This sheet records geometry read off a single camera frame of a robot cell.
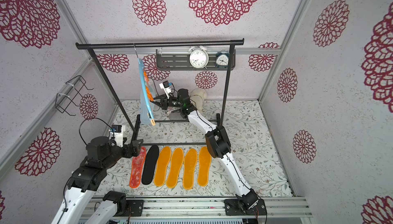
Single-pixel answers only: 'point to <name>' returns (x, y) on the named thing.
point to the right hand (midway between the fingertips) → (149, 99)
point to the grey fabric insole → (176, 116)
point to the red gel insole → (136, 166)
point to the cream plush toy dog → (197, 94)
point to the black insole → (148, 174)
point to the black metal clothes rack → (136, 124)
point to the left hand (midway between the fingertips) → (134, 141)
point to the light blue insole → (144, 117)
